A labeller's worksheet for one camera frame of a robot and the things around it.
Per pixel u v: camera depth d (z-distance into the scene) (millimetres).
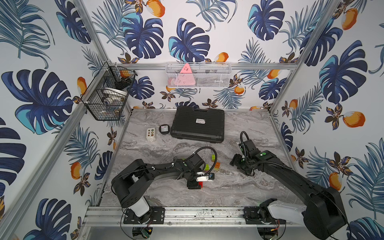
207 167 728
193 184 755
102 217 764
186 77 901
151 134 1030
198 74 929
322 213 400
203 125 1033
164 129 1065
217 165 931
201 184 837
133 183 451
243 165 732
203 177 746
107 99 828
